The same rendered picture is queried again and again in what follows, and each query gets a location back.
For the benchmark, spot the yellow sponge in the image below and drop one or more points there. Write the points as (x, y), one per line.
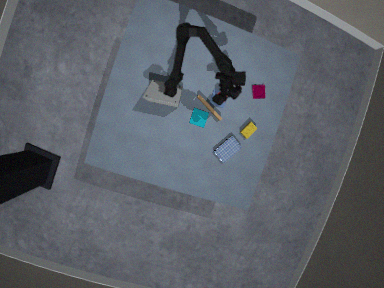
(248, 130)

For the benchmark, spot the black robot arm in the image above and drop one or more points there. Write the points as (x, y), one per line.
(183, 33)

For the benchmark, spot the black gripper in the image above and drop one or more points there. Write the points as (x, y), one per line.
(218, 99)

